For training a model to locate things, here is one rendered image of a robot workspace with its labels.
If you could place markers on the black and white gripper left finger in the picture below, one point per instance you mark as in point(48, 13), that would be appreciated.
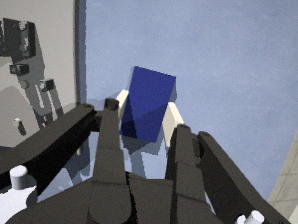
point(35, 162)

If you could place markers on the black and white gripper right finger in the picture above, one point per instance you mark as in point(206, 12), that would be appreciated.
point(232, 196)

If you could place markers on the grey fixture plate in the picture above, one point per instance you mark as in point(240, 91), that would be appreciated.
point(57, 57)

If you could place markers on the dark blue rectangular block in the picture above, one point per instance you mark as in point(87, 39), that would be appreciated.
point(146, 104)

